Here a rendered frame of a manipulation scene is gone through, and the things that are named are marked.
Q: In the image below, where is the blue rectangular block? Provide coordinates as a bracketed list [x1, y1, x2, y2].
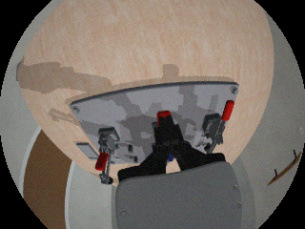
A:
[152, 143, 173, 162]

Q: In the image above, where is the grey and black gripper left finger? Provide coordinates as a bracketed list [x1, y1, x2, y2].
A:
[117, 116, 170, 182]

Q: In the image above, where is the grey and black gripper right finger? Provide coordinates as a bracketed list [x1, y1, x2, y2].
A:
[166, 115, 226, 171]

